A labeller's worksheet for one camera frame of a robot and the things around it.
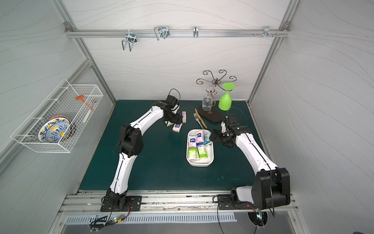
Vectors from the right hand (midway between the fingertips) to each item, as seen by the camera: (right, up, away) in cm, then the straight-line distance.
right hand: (216, 139), depth 85 cm
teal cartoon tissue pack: (-5, +1, +8) cm, 10 cm away
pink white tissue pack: (-25, +5, +17) cm, 30 cm away
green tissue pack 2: (-29, +9, +5) cm, 31 cm away
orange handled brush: (-77, +24, -5) cm, 81 cm away
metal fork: (-10, +11, +26) cm, 30 cm away
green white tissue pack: (-14, -9, +1) cm, 17 cm away
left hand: (-25, +10, +15) cm, 30 cm away
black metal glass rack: (+3, +14, +26) cm, 30 cm away
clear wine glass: (-5, +22, +8) cm, 24 cm away
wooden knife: (-8, +12, +26) cm, 30 cm away
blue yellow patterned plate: (-75, +8, -22) cm, 79 cm away
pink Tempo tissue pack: (-10, 0, +6) cm, 11 cm away
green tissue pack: (-8, -9, +4) cm, 13 cm away
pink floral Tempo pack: (-15, -3, +6) cm, 16 cm away
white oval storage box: (-8, -15, +4) cm, 18 cm away
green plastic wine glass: (+6, +23, +4) cm, 24 cm away
